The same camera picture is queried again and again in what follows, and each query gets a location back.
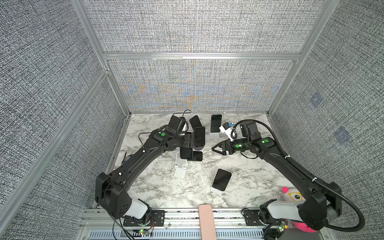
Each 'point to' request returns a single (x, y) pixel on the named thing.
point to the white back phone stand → (214, 135)
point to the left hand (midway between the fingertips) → (188, 141)
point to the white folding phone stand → (180, 171)
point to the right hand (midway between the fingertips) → (216, 146)
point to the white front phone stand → (216, 190)
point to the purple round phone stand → (198, 148)
